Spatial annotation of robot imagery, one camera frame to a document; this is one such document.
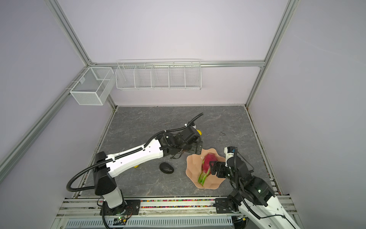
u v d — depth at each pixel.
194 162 0.86
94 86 1.00
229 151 0.63
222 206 0.71
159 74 0.97
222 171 0.63
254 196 0.47
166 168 0.83
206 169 0.82
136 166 0.49
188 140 0.55
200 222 1.57
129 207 0.73
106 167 0.43
